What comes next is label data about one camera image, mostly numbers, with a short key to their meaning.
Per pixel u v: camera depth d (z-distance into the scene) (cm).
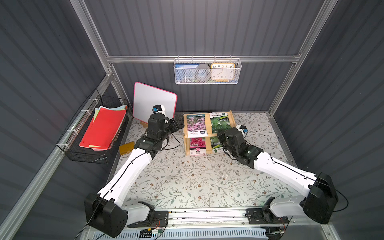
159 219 73
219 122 86
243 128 71
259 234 70
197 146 99
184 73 85
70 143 61
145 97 104
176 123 68
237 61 89
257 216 74
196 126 85
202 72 91
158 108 65
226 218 75
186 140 102
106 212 38
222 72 89
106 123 74
